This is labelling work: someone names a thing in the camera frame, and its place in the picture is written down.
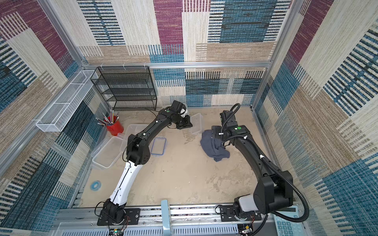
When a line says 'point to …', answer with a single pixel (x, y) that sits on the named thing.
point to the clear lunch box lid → (109, 153)
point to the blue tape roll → (96, 186)
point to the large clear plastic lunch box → (130, 129)
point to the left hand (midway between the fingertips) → (194, 125)
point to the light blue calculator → (284, 227)
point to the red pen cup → (114, 125)
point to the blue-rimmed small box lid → (159, 146)
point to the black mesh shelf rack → (128, 88)
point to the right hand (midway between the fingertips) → (223, 134)
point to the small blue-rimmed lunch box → (197, 122)
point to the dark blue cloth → (213, 147)
